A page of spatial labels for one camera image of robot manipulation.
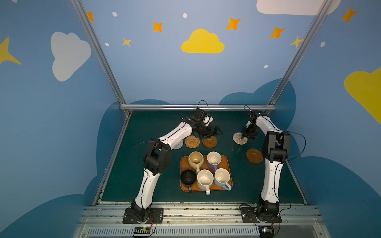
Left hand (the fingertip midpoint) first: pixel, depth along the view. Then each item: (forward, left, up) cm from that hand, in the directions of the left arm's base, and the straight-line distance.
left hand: (217, 133), depth 90 cm
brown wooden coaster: (+1, +3, -14) cm, 14 cm away
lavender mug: (-12, +2, -12) cm, 17 cm away
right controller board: (-48, -23, -18) cm, 56 cm away
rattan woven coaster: (+3, +15, -15) cm, 22 cm away
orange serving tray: (-13, -6, -15) cm, 20 cm away
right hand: (+8, -23, -13) cm, 28 cm away
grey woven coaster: (0, +24, -14) cm, 28 cm away
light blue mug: (-23, -2, -11) cm, 26 cm away
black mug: (-23, +18, -14) cm, 32 cm away
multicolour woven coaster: (+7, -18, -15) cm, 24 cm away
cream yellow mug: (-12, +13, -13) cm, 22 cm away
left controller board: (-48, +40, -17) cm, 65 cm away
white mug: (-24, +8, -14) cm, 28 cm away
